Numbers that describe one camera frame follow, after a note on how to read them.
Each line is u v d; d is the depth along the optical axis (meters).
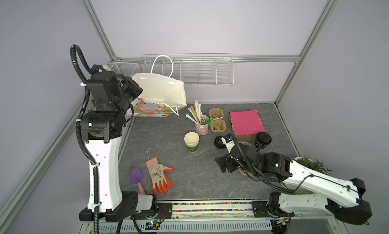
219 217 0.74
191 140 0.91
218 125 1.05
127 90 0.48
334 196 0.41
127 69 1.00
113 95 0.38
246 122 1.05
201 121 0.99
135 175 0.85
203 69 1.01
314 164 0.70
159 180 0.82
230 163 0.58
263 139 0.86
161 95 0.83
